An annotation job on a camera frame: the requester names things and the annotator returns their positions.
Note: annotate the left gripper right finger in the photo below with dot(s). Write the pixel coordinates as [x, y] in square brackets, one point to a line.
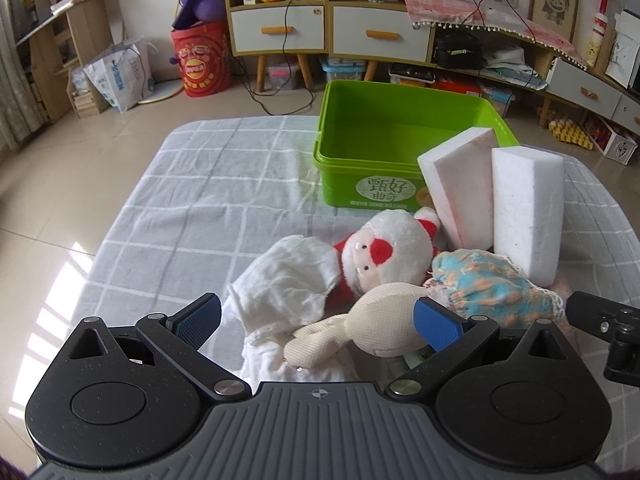
[458, 343]

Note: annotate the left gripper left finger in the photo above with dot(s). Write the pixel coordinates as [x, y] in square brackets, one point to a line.
[177, 340]

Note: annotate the beige bunny plush doll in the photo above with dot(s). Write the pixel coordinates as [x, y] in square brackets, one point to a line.
[467, 282]

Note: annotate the santa claus plush toy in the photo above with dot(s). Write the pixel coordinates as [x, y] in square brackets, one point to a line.
[394, 246]

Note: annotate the white cloth garment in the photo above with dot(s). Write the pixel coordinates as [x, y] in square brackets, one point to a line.
[281, 291]

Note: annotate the white sponge block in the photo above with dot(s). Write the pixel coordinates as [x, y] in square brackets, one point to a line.
[458, 176]
[528, 209]

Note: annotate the grey checked tablecloth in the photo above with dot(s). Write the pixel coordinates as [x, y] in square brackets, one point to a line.
[218, 194]

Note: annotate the yellow egg tray toy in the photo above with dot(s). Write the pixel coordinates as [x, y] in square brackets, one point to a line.
[567, 131]

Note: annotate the green plastic bin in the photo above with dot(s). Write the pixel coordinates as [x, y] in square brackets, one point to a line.
[372, 133]

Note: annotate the red cardboard box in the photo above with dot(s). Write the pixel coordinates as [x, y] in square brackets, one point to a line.
[457, 84]

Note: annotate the long low wooden shelf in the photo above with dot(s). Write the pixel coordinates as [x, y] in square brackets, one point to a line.
[557, 63]

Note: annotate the clear box with keyboard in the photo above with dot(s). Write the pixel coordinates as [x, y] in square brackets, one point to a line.
[411, 75]

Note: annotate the white paper shopping bag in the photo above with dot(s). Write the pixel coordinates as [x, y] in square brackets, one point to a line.
[122, 74]

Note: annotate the clear storage box pink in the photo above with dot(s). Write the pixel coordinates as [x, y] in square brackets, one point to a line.
[284, 76]

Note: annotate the red snack-print storage bucket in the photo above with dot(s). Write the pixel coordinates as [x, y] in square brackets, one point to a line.
[203, 55]

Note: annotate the black bag on shelf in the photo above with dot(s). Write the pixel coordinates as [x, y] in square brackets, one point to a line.
[457, 50]

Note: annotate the clear storage box blue lid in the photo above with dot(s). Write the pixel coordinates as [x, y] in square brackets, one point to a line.
[342, 68]

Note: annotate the framed cartoon girl picture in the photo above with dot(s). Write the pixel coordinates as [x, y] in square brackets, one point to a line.
[557, 15]

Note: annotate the pink lace cloth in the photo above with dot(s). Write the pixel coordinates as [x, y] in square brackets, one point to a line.
[461, 13]

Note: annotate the purple plush toy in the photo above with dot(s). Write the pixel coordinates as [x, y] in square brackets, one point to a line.
[193, 12]

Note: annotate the wooden cabinet with white drawers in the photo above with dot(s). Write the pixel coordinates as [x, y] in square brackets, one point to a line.
[374, 32]

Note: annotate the wooden desk at left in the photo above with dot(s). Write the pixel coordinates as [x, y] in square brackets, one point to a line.
[66, 35]

